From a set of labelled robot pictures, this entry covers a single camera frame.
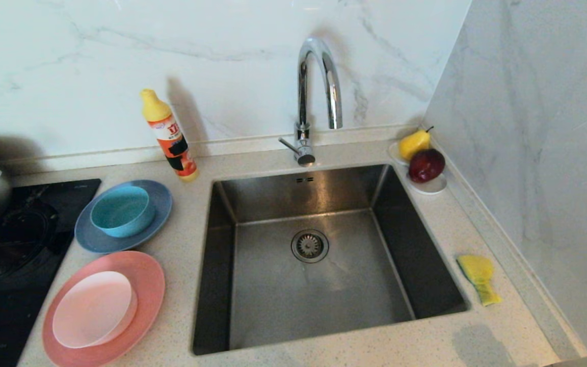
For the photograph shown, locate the orange detergent bottle yellow cap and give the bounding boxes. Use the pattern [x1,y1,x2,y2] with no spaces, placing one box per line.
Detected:
[140,89,200,182]

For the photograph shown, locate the stainless steel sink basin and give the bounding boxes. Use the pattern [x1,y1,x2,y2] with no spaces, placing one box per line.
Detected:
[192,163,470,356]

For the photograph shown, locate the yellow green sponge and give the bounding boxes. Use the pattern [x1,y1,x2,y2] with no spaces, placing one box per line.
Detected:
[457,254,503,307]

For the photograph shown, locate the round metal drain strainer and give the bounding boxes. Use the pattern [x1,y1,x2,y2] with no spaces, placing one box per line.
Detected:
[291,229,330,264]

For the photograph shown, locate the chrome gooseneck faucet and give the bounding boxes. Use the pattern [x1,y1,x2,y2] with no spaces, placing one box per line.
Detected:
[279,36,344,167]

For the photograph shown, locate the yellow pear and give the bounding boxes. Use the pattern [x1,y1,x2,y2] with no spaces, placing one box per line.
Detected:
[399,126,434,161]

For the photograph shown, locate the dark red apple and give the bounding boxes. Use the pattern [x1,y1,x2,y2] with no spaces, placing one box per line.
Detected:
[408,148,446,184]

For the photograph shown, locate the small white dish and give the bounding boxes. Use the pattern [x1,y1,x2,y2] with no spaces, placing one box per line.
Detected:
[388,141,448,195]

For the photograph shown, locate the teal bowl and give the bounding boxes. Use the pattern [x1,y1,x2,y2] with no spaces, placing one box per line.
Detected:
[90,186,155,238]

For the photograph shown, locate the pink plate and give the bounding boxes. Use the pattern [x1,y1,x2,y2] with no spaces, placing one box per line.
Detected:
[42,250,166,367]

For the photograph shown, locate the grey-blue plate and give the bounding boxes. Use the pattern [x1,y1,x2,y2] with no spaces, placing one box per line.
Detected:
[74,179,173,254]

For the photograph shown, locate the pale pink bowl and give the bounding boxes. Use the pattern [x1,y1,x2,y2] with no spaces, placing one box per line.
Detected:
[52,271,139,349]

